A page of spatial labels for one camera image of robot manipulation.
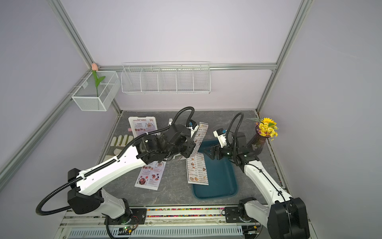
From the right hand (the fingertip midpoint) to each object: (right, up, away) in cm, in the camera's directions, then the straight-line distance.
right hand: (207, 148), depth 80 cm
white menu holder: (-46, +15, +10) cm, 49 cm away
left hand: (-8, +4, -12) cm, 15 cm away
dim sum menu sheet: (-6, -14, +5) cm, 16 cm away
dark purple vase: (+30, +2, +7) cm, 31 cm away
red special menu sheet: (-33, -17, +8) cm, 38 cm away
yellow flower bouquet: (+31, +11, -1) cm, 33 cm away
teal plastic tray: (+9, -19, +9) cm, 23 cm away
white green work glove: (-60, -2, +21) cm, 64 cm away
